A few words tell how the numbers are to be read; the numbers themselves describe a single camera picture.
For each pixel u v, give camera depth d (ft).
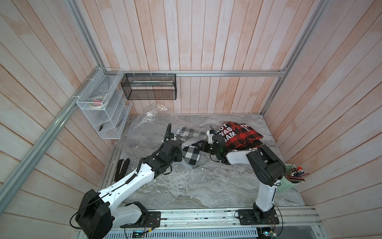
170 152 1.94
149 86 2.91
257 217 2.16
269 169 1.70
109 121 2.51
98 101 2.43
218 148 2.54
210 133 2.94
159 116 3.75
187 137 3.34
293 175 2.20
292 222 2.40
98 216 1.26
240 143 3.04
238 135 3.21
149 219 2.39
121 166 2.96
